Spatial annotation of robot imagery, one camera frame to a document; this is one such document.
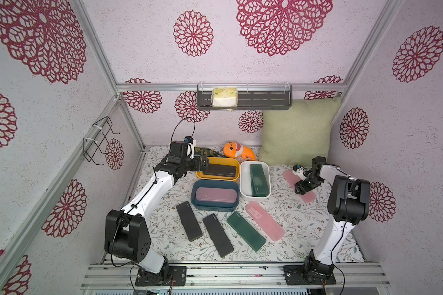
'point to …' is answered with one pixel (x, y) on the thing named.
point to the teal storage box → (214, 207)
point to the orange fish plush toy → (233, 149)
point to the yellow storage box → (233, 161)
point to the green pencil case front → (247, 233)
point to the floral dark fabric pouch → (207, 152)
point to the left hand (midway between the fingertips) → (199, 160)
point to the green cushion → (293, 137)
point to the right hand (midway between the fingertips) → (304, 184)
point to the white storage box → (245, 189)
